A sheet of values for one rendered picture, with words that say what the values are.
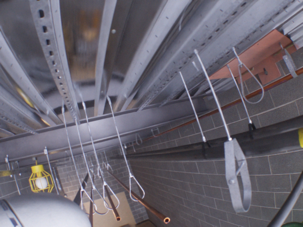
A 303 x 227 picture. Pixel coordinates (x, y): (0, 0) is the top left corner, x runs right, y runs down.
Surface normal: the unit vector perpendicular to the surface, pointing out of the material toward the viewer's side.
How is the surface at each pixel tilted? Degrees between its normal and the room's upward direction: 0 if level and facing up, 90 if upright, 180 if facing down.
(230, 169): 57
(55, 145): 90
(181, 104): 90
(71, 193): 90
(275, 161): 90
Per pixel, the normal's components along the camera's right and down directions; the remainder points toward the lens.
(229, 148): -0.74, -0.43
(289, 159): -0.89, 0.21
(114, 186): 0.35, -0.27
